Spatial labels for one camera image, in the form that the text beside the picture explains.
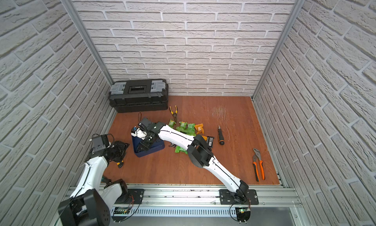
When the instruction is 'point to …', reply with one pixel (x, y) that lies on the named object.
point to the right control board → (243, 214)
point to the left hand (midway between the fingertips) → (128, 143)
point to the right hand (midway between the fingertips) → (146, 143)
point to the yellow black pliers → (175, 114)
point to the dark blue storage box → (157, 146)
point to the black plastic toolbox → (128, 96)
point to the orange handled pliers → (257, 154)
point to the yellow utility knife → (120, 164)
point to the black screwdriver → (221, 136)
